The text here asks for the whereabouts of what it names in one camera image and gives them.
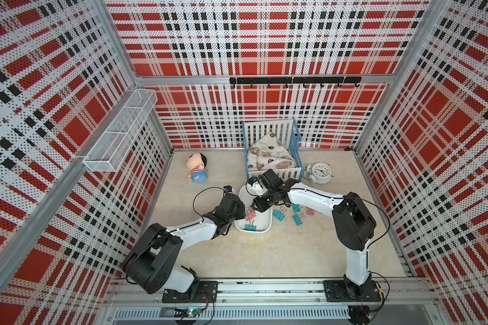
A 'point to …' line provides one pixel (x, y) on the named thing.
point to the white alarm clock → (318, 172)
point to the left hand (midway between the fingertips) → (243, 206)
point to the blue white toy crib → (288, 134)
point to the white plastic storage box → (263, 221)
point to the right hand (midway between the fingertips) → (258, 204)
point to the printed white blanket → (268, 154)
